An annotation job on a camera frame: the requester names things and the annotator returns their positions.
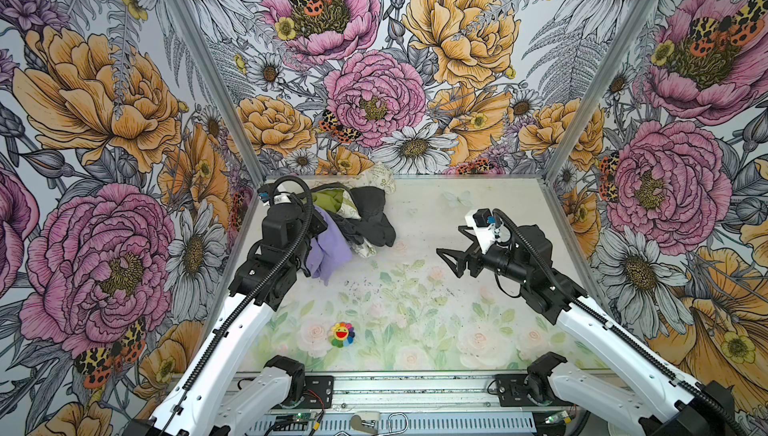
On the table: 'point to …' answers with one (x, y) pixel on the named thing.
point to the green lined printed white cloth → (342, 200)
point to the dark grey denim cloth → (373, 227)
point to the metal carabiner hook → (397, 424)
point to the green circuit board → (303, 416)
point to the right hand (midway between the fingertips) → (450, 248)
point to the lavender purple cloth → (331, 248)
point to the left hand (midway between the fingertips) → (315, 214)
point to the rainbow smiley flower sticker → (343, 335)
